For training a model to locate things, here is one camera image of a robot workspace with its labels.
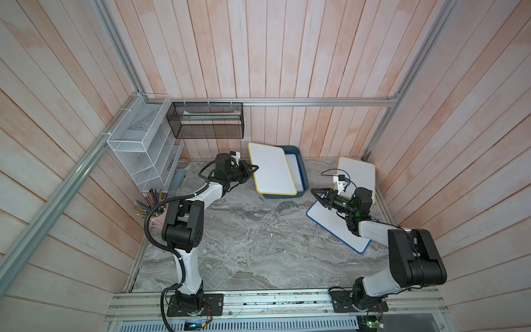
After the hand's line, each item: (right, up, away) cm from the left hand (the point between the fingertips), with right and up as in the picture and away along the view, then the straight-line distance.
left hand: (260, 168), depth 92 cm
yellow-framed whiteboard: (+59, -2, +26) cm, 65 cm away
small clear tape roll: (-46, +4, +27) cm, 53 cm away
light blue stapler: (-42, -6, +12) cm, 44 cm away
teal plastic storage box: (+19, +12, +23) cm, 32 cm away
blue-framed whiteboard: (+20, 0, +22) cm, 30 cm away
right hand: (+21, -10, -8) cm, 25 cm away
